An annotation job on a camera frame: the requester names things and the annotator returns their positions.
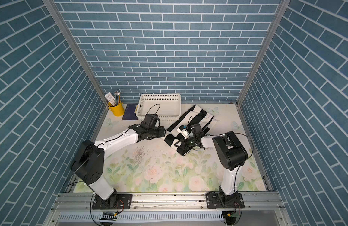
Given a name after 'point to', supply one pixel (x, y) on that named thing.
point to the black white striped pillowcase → (196, 115)
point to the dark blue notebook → (130, 112)
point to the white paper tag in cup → (110, 98)
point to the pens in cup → (117, 97)
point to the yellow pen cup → (118, 110)
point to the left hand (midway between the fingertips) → (167, 132)
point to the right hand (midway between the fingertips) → (177, 145)
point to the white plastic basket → (167, 106)
